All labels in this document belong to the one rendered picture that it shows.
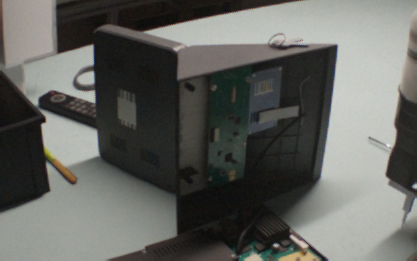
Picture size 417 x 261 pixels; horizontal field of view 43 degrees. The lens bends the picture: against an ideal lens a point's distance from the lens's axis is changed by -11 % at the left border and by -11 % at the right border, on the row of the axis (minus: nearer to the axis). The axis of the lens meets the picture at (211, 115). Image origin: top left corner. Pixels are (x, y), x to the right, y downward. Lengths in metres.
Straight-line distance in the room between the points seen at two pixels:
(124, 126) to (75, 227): 0.17
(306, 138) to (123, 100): 0.25
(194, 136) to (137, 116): 0.12
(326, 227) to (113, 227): 0.27
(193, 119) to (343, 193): 0.26
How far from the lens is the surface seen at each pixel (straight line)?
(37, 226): 0.75
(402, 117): 0.69
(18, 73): 1.07
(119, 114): 0.81
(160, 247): 0.67
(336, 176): 0.87
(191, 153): 0.70
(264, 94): 0.73
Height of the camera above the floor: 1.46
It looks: 27 degrees down
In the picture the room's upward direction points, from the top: 2 degrees clockwise
